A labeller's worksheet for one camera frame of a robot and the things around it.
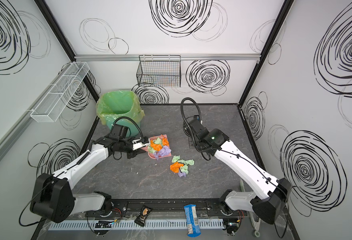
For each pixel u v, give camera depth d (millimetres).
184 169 847
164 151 823
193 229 669
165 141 843
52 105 740
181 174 841
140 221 694
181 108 542
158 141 845
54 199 400
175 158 891
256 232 667
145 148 814
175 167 868
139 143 708
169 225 771
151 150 811
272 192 385
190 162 894
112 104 982
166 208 756
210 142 469
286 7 719
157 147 811
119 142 655
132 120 654
